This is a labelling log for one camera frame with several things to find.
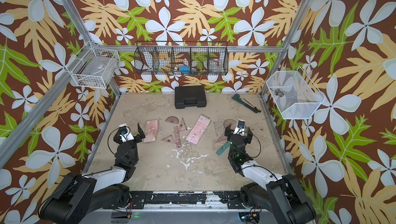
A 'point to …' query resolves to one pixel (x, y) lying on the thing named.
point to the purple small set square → (182, 126)
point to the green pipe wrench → (236, 97)
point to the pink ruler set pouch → (199, 127)
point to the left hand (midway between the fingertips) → (129, 125)
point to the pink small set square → (223, 138)
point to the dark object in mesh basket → (278, 92)
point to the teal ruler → (221, 149)
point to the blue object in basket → (184, 69)
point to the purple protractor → (172, 119)
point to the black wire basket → (204, 58)
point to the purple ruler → (177, 137)
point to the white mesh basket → (293, 95)
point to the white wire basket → (94, 67)
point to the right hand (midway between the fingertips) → (238, 125)
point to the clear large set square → (217, 125)
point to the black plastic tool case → (190, 96)
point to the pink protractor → (227, 122)
